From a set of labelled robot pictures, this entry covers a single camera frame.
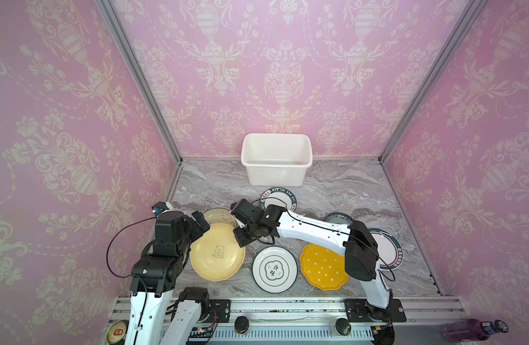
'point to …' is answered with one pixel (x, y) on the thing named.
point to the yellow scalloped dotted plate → (323, 267)
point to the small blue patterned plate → (339, 218)
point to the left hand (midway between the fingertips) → (195, 221)
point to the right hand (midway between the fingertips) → (239, 238)
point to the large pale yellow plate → (216, 254)
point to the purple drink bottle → (472, 330)
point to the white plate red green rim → (389, 251)
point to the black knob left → (241, 324)
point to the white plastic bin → (277, 159)
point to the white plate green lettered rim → (279, 196)
